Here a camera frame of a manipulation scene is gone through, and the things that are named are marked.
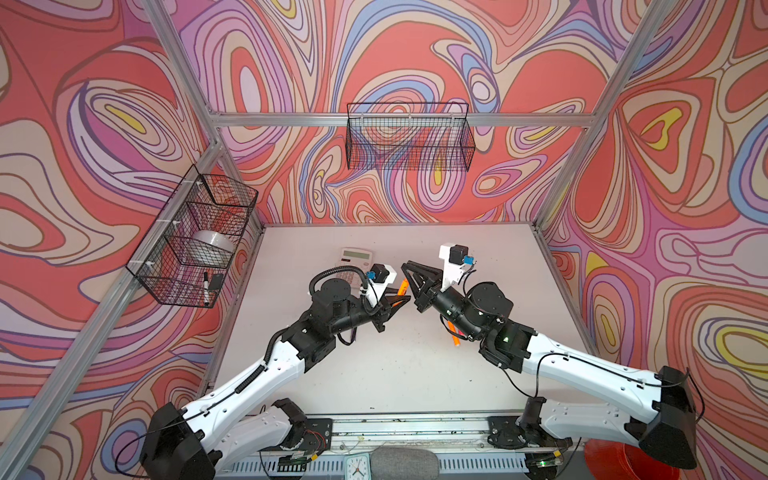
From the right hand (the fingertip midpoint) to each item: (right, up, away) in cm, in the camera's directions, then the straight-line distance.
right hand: (403, 277), depth 64 cm
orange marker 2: (+10, -12, -7) cm, 17 cm away
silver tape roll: (-46, +8, +8) cm, 48 cm away
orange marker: (0, -2, 0) cm, 2 cm away
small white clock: (-10, -44, +3) cm, 45 cm away
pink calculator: (-16, +4, +41) cm, 44 cm away
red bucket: (+48, -42, +2) cm, 64 cm away
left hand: (+1, -4, +3) cm, 5 cm away
